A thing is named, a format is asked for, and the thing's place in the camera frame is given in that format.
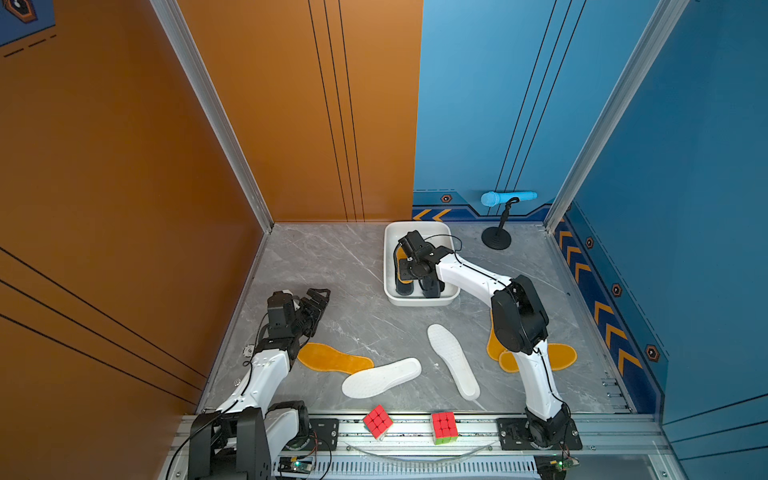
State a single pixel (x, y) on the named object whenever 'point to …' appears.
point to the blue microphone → (492, 199)
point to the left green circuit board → (290, 464)
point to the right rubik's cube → (444, 428)
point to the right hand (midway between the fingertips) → (407, 269)
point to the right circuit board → (554, 466)
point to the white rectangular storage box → (437, 234)
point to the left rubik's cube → (377, 422)
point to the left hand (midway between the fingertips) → (328, 296)
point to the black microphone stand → (497, 238)
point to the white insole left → (365, 382)
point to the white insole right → (451, 351)
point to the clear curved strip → (398, 460)
